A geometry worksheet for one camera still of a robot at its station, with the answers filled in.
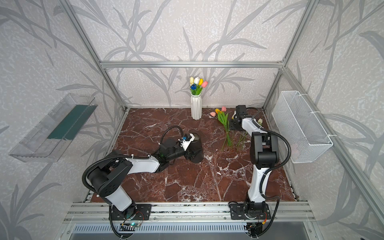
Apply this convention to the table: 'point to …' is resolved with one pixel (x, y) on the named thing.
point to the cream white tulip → (191, 80)
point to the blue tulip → (193, 87)
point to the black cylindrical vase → (194, 152)
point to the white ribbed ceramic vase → (196, 103)
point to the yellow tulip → (201, 81)
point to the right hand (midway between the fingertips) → (234, 121)
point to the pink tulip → (204, 84)
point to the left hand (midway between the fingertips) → (199, 140)
